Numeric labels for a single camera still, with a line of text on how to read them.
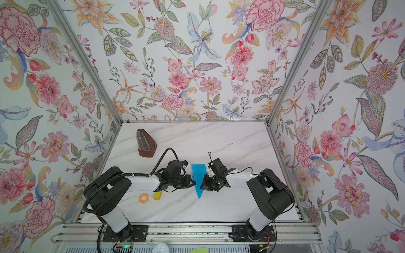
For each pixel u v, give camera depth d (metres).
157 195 0.84
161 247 0.67
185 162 0.86
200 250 0.73
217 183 0.69
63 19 0.73
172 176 0.74
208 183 0.79
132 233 0.72
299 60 0.87
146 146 0.96
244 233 0.74
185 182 0.79
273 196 0.46
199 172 0.95
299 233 0.77
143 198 0.85
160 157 0.71
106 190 0.48
